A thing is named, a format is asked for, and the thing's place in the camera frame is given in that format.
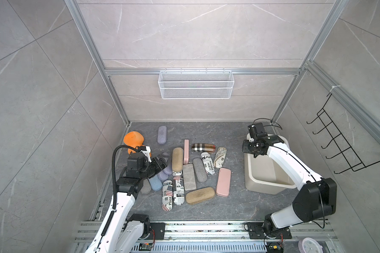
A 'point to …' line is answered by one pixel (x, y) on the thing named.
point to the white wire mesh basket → (196, 85)
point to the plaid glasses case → (203, 147)
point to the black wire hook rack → (353, 160)
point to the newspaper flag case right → (178, 190)
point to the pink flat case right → (224, 182)
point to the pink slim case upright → (186, 152)
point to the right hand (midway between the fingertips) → (248, 147)
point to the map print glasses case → (220, 157)
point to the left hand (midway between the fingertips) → (167, 158)
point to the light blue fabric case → (155, 183)
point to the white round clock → (308, 245)
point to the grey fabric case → (200, 170)
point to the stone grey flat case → (189, 180)
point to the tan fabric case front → (199, 194)
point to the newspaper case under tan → (177, 173)
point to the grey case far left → (146, 188)
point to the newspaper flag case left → (167, 195)
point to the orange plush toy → (133, 139)
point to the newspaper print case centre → (208, 163)
